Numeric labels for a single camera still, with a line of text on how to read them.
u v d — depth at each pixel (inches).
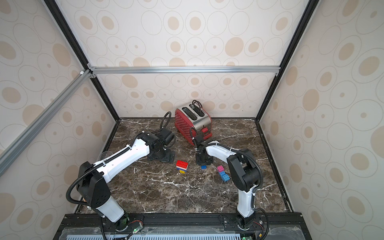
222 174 35.1
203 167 36.3
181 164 33.5
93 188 16.7
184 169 34.0
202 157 32.0
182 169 34.1
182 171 35.2
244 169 20.4
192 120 37.0
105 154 39.9
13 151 20.5
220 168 35.2
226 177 33.6
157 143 22.9
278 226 29.0
